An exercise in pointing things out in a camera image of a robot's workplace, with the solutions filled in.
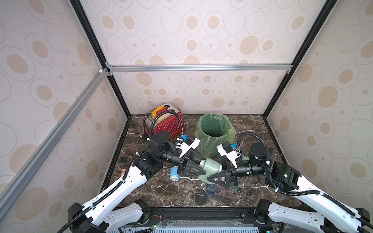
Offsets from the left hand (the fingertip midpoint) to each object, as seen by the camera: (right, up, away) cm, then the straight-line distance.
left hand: (205, 172), depth 53 cm
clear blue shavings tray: (+7, -19, +30) cm, 37 cm away
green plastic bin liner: (+9, +15, +44) cm, 47 cm away
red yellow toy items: (-28, +27, +42) cm, 57 cm away
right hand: (+2, -2, 0) cm, 3 cm away
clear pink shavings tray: (+13, -19, +29) cm, 37 cm away
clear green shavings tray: (+20, -19, +31) cm, 41 cm away
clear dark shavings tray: (0, -23, +27) cm, 35 cm away
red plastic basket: (-18, +21, +42) cm, 50 cm away
